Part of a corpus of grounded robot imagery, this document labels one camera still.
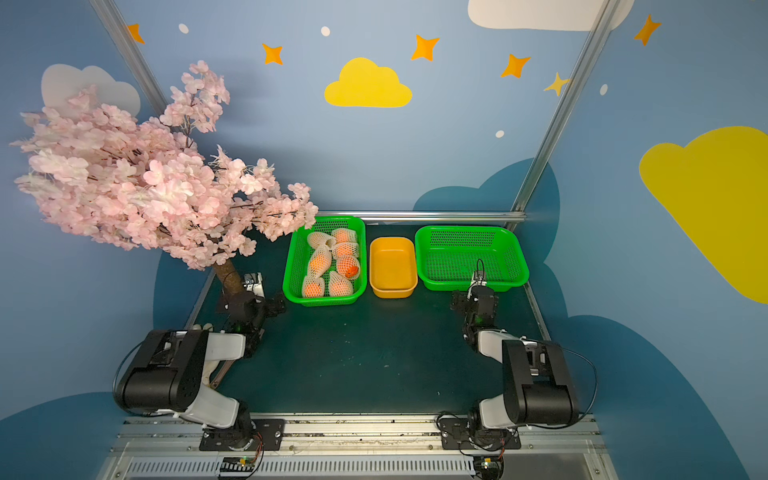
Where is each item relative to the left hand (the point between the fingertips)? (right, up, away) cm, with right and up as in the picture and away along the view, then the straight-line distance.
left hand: (267, 288), depth 94 cm
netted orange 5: (+23, +1, +1) cm, 23 cm away
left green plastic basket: (+6, +12, +15) cm, 20 cm away
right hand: (+68, 0, 0) cm, 68 cm away
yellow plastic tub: (+41, +7, +12) cm, 43 cm away
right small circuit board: (+64, -43, -21) cm, 80 cm away
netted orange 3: (+23, +13, +13) cm, 30 cm away
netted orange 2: (+15, +8, +7) cm, 19 cm away
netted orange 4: (+15, 0, +1) cm, 15 cm away
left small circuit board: (0, -42, -21) cm, 47 cm away
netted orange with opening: (+26, +7, +5) cm, 27 cm away
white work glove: (-18, -12, -1) cm, 22 cm away
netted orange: (+23, +18, +16) cm, 33 cm away
